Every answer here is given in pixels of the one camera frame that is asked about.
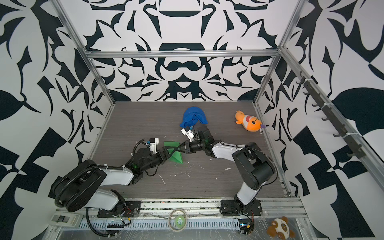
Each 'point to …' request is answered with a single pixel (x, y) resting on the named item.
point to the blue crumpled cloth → (192, 115)
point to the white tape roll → (186, 220)
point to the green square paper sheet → (177, 156)
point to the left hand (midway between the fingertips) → (175, 148)
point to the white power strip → (66, 219)
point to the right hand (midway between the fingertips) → (177, 149)
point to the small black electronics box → (246, 226)
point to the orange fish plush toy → (251, 123)
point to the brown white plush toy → (280, 228)
